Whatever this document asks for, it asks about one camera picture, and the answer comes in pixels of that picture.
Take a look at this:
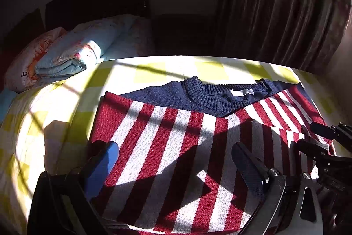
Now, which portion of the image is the red white navy striped sweater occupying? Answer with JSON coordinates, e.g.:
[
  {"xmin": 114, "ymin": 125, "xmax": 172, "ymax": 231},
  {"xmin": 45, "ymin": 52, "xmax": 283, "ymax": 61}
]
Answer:
[{"xmin": 91, "ymin": 77, "xmax": 324, "ymax": 234}]

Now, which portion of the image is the dark wooden headboard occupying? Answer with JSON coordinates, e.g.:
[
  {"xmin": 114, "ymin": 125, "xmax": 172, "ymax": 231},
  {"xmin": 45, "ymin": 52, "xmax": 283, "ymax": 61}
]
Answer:
[
  {"xmin": 1, "ymin": 8, "xmax": 46, "ymax": 51},
  {"xmin": 45, "ymin": 0, "xmax": 151, "ymax": 30}
]

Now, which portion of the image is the light blue folded quilt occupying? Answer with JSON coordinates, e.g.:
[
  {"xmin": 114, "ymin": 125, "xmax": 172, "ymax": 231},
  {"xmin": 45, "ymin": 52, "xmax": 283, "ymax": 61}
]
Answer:
[{"xmin": 35, "ymin": 14, "xmax": 137, "ymax": 78}]

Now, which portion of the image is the orange white floral pillow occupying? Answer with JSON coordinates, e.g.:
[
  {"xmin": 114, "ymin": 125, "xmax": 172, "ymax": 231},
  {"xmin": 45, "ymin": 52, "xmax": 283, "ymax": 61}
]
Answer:
[{"xmin": 4, "ymin": 27, "xmax": 67, "ymax": 93}]

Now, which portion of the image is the floral pink curtain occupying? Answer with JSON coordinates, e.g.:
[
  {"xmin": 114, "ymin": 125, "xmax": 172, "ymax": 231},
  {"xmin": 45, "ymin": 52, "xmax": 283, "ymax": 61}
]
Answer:
[{"xmin": 216, "ymin": 0, "xmax": 351, "ymax": 73}]

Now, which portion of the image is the yellow white checked bed sheet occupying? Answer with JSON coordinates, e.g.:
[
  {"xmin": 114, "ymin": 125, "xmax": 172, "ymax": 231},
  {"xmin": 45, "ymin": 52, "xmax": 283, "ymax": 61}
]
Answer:
[{"xmin": 1, "ymin": 56, "xmax": 345, "ymax": 234}]

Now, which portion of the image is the light blue cloth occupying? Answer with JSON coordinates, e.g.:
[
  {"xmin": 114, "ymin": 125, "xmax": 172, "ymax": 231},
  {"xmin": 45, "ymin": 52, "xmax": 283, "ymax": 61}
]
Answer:
[{"xmin": 0, "ymin": 88, "xmax": 18, "ymax": 124}]

